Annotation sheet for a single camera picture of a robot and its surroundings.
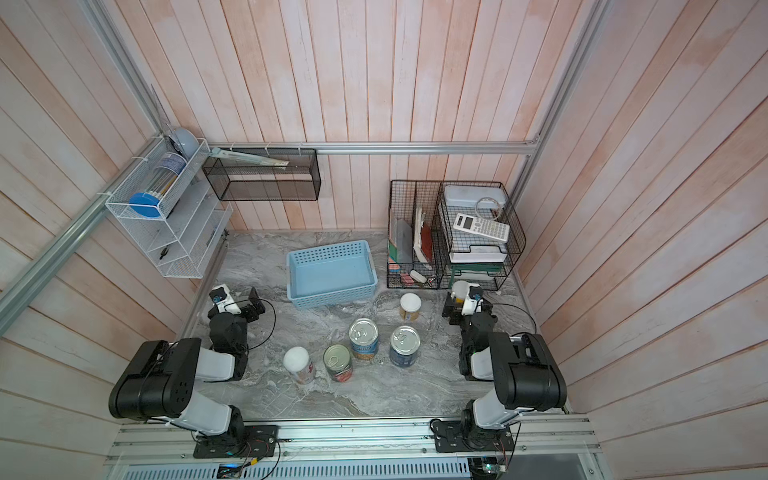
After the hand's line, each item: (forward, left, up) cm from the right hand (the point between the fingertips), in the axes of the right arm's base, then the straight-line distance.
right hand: (464, 291), depth 91 cm
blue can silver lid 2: (-19, +19, +3) cm, 27 cm away
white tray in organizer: (+29, -5, +14) cm, 33 cm away
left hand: (-3, +69, +1) cm, 69 cm away
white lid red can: (-25, +47, +3) cm, 53 cm away
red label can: (-24, +37, +2) cm, 44 cm away
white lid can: (-3, +3, +5) cm, 6 cm away
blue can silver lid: (-16, +31, +1) cm, 34 cm away
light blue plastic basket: (+13, +45, -9) cm, 48 cm away
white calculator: (+16, -6, +12) cm, 21 cm away
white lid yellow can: (-3, +17, -4) cm, 17 cm away
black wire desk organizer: (+23, +5, +3) cm, 24 cm away
